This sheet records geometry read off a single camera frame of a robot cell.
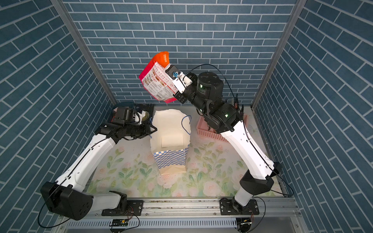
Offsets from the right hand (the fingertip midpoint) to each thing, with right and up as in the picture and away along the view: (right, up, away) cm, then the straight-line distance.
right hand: (179, 74), depth 53 cm
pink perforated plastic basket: (+12, -24, +52) cm, 58 cm away
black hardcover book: (-20, -13, +22) cm, 32 cm away
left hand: (-13, -22, +23) cm, 34 cm away
